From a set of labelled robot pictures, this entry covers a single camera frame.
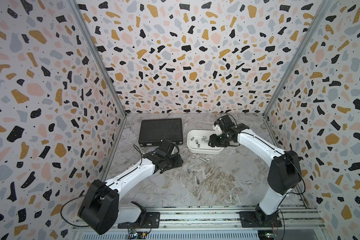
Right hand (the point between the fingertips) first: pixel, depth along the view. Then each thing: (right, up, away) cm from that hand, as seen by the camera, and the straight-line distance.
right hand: (211, 143), depth 89 cm
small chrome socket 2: (-8, -22, -1) cm, 23 cm away
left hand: (-17, -10, -5) cm, 20 cm away
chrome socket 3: (-10, -10, +8) cm, 16 cm away
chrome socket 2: (-8, 0, +16) cm, 18 cm away
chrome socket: (-11, +2, +17) cm, 20 cm away
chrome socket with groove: (-3, +2, +18) cm, 18 cm away
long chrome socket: (-4, -11, +7) cm, 14 cm away
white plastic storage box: (-4, -4, +12) cm, 13 cm away
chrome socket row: (-13, -18, +1) cm, 22 cm away
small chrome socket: (-1, -11, +7) cm, 13 cm away
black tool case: (-39, +7, +18) cm, 44 cm away
